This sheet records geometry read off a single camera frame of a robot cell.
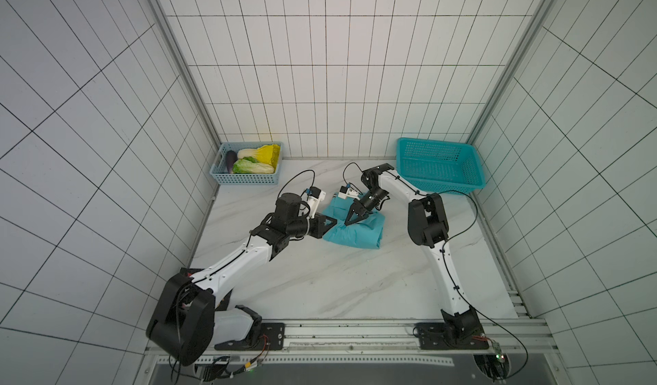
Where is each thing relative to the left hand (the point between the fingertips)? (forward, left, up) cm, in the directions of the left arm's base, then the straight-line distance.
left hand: (332, 225), depth 80 cm
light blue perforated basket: (+35, +51, -12) cm, 63 cm away
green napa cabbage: (+33, +36, -8) cm, 49 cm away
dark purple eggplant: (+42, +48, -12) cm, 65 cm away
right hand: (+7, -4, -11) cm, 13 cm away
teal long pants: (+1, -11, -7) cm, 13 cm away
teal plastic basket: (+40, -50, -16) cm, 66 cm away
